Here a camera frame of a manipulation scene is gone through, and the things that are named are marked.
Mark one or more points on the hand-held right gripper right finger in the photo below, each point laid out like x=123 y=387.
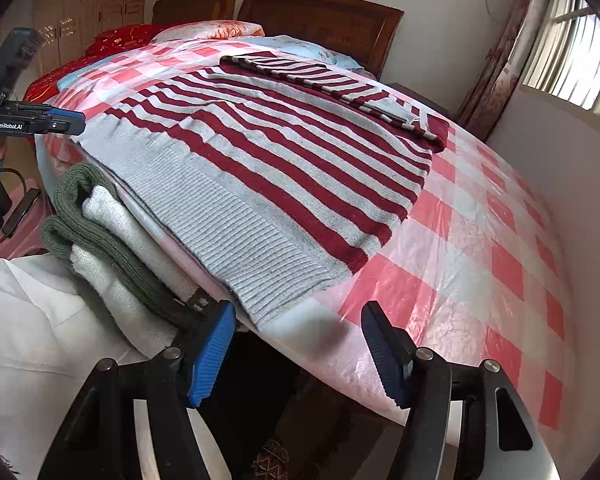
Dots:
x=385 y=355

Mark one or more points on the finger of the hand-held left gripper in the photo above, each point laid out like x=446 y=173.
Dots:
x=67 y=122

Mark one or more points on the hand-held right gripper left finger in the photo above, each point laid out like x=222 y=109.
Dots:
x=210 y=360

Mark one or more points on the red grey striped sweater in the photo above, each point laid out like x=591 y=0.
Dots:
x=280 y=160

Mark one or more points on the person's left hand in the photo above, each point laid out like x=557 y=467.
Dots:
x=0 y=152

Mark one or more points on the red patterned bedding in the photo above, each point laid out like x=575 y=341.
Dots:
x=120 y=37

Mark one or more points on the black flat device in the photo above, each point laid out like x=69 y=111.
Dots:
x=17 y=212

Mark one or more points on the folded green white sweater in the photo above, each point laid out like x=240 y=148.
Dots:
x=105 y=230

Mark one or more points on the pink stool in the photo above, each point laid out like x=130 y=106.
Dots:
x=30 y=232

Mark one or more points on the light wooden wardrobe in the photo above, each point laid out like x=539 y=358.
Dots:
x=105 y=0

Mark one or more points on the patterned red rug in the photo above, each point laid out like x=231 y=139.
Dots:
x=275 y=460

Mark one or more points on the pink checked plastic tablecloth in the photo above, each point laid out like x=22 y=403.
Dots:
x=480 y=270

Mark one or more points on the orange floral quilt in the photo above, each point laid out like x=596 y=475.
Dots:
x=210 y=30

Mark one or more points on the small wooden headboard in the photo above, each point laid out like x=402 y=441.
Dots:
x=195 y=7

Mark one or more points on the white cloth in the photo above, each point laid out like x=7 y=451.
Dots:
x=40 y=335

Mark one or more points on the light blue floral pillow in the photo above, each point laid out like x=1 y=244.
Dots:
x=300 y=45

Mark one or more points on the wooden nightstand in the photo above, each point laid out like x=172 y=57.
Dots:
x=420 y=97

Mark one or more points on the large wooden headboard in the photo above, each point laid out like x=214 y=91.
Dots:
x=330 y=25

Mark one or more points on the floral curtain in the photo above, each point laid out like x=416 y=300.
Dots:
x=505 y=60

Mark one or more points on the barred window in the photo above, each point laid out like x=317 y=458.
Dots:
x=570 y=45

